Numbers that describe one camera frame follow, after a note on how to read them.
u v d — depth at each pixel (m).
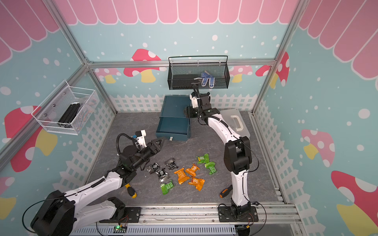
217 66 0.90
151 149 0.69
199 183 0.83
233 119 1.00
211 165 0.90
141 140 0.71
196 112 0.79
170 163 0.91
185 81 0.87
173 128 0.93
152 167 0.89
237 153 0.54
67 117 0.68
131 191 0.81
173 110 0.90
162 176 0.87
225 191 0.80
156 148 0.70
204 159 0.93
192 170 0.89
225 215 0.74
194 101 0.83
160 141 0.78
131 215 0.74
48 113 0.67
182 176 0.87
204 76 0.88
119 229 0.73
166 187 0.82
